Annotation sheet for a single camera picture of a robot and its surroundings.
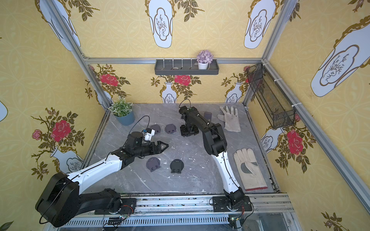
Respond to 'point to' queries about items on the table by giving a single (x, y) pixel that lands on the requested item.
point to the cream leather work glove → (249, 169)
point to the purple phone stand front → (152, 163)
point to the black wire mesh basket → (277, 106)
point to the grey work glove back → (231, 119)
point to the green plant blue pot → (122, 111)
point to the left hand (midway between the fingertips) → (165, 147)
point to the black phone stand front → (177, 165)
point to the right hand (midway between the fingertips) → (187, 135)
